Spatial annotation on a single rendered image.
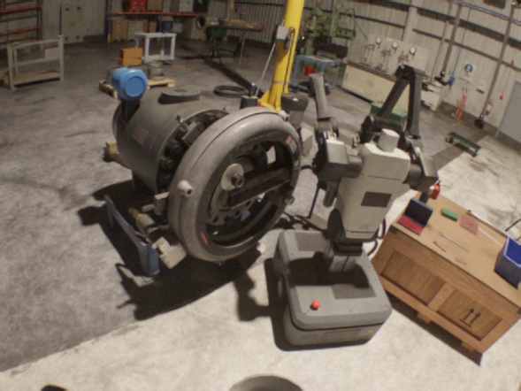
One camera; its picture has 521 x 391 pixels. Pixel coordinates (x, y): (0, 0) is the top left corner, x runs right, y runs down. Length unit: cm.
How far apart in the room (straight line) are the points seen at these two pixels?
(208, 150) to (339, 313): 91
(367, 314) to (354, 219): 48
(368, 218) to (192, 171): 75
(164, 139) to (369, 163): 88
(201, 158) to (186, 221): 24
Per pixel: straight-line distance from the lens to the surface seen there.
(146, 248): 158
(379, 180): 119
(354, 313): 143
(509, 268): 190
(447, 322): 195
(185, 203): 108
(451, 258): 173
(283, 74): 485
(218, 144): 105
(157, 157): 137
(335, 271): 149
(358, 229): 131
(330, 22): 1225
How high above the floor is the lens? 132
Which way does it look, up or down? 33 degrees down
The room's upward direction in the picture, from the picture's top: 11 degrees clockwise
